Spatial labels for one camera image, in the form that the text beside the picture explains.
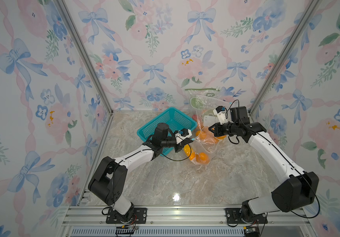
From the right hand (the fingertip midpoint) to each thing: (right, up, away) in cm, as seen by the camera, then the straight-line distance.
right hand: (211, 127), depth 81 cm
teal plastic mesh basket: (-18, +5, +30) cm, 35 cm away
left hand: (-10, -6, -1) cm, 12 cm away
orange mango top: (0, -5, +2) cm, 6 cm away
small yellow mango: (-11, -14, +5) cm, 19 cm away
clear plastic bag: (-7, -12, -4) cm, 14 cm away
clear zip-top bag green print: (-1, +17, +17) cm, 24 cm away
